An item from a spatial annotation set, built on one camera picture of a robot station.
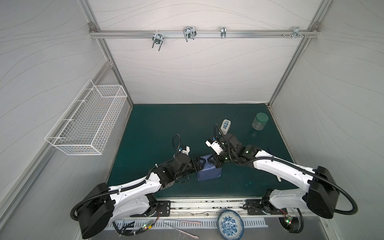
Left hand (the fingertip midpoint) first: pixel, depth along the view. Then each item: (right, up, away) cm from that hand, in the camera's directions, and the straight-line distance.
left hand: (203, 162), depth 79 cm
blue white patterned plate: (+12, -27, -10) cm, 31 cm away
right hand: (+4, +4, 0) cm, 6 cm away
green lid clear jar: (+39, +21, +20) cm, 49 cm away
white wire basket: (-56, +21, -10) cm, 60 cm away
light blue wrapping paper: (+3, -3, -5) cm, 6 cm away
